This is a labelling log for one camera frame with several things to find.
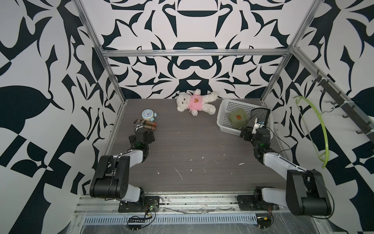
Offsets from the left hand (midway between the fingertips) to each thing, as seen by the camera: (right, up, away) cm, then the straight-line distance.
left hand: (140, 131), depth 93 cm
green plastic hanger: (+91, -9, -25) cm, 95 cm away
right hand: (+68, +4, -3) cm, 68 cm away
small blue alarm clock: (+2, +11, +12) cm, 16 cm away
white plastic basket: (+58, +17, +15) cm, 62 cm away
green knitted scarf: (+64, +8, +6) cm, 65 cm away
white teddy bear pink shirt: (+36, +20, +15) cm, 44 cm away
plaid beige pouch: (+1, +4, +8) cm, 10 cm away
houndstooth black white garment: (+77, +12, +3) cm, 78 cm away
